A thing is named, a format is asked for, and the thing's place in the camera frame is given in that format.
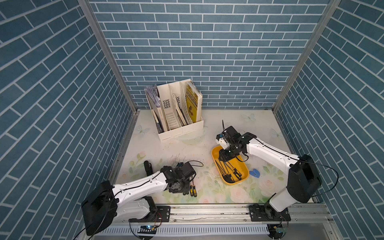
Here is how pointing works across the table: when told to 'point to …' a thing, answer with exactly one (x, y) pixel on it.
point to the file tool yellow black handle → (225, 176)
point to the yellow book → (194, 99)
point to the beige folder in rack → (179, 109)
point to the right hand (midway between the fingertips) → (222, 158)
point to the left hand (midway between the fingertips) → (189, 191)
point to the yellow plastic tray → (238, 163)
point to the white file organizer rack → (170, 119)
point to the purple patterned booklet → (152, 91)
